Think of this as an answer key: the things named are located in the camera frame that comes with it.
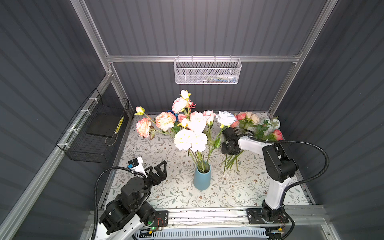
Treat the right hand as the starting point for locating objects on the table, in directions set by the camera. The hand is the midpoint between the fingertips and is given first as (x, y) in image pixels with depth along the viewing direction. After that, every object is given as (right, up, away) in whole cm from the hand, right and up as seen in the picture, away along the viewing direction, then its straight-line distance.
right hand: (227, 151), depth 99 cm
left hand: (-37, -1, -31) cm, 48 cm away
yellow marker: (-61, +18, -23) cm, 67 cm away
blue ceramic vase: (-18, -9, -30) cm, 36 cm away
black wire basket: (-71, +11, -27) cm, 77 cm away
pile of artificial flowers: (+28, +15, +4) cm, 32 cm away
